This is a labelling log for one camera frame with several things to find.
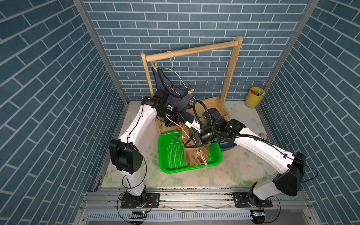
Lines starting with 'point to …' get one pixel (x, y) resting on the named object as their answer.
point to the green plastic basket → (172, 153)
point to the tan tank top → (194, 156)
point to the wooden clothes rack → (221, 101)
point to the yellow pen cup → (254, 97)
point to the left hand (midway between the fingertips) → (188, 121)
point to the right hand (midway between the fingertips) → (187, 146)
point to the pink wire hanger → (187, 134)
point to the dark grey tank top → (178, 96)
